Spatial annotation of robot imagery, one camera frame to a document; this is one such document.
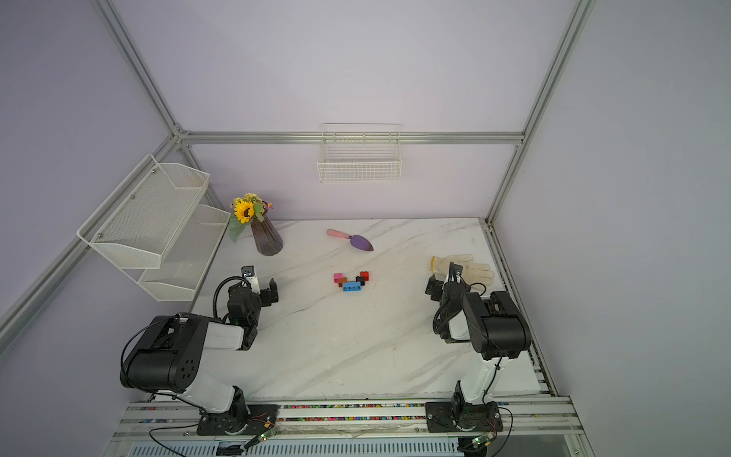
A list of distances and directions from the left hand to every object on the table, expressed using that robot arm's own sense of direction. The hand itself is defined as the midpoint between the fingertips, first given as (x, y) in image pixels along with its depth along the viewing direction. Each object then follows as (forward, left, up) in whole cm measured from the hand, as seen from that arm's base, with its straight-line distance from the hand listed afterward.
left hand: (258, 284), depth 95 cm
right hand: (+3, -66, -3) cm, 66 cm away
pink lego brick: (+5, -26, -4) cm, 27 cm away
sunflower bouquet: (+17, +2, +19) cm, 26 cm away
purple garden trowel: (+23, -32, -5) cm, 40 cm away
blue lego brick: (+1, -32, -4) cm, 32 cm away
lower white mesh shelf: (+3, +23, +6) cm, 24 cm away
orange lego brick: (+4, -28, -4) cm, 28 cm away
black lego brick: (+4, -35, -4) cm, 35 cm away
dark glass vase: (+17, 0, +3) cm, 18 cm away
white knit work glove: (+7, -78, -6) cm, 78 cm away
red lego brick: (+6, -36, -4) cm, 37 cm away
